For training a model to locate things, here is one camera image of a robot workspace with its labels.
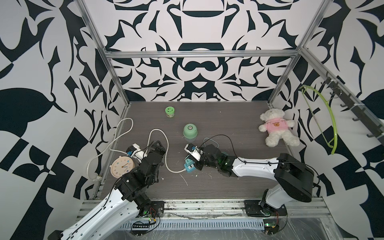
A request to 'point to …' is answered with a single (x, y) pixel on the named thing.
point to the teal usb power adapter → (189, 162)
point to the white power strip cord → (149, 136)
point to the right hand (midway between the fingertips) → (188, 152)
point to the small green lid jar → (169, 111)
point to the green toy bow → (329, 143)
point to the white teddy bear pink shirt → (275, 125)
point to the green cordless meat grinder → (190, 132)
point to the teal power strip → (190, 168)
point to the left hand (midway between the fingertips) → (156, 144)
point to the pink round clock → (121, 165)
